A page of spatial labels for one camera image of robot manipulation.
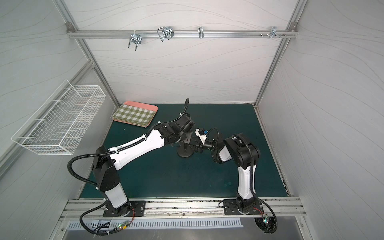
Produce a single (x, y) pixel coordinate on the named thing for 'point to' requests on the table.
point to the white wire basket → (60, 124)
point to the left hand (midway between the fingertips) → (189, 135)
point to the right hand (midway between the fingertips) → (189, 140)
